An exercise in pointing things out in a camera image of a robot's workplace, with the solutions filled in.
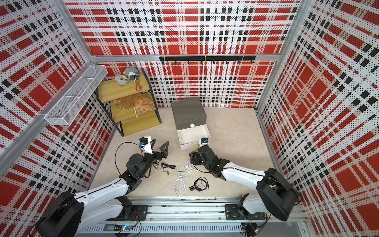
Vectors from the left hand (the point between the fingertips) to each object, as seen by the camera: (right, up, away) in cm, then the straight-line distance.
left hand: (164, 140), depth 81 cm
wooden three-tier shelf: (-32, +29, +3) cm, 43 cm away
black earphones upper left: (-6, -17, +8) cm, 20 cm away
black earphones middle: (-2, -17, +9) cm, 19 cm away
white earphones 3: (+8, -26, +1) cm, 27 cm away
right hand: (+18, -9, +4) cm, 20 cm away
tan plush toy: (-16, +22, +7) cm, 28 cm away
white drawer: (+13, 0, +14) cm, 19 cm away
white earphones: (+14, -18, +7) cm, 24 cm away
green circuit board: (-17, -41, -12) cm, 46 cm away
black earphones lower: (+21, -25, +1) cm, 33 cm away
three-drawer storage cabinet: (+15, +12, +7) cm, 20 cm away
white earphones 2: (+8, -19, +7) cm, 22 cm away
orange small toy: (-16, +31, +5) cm, 35 cm away
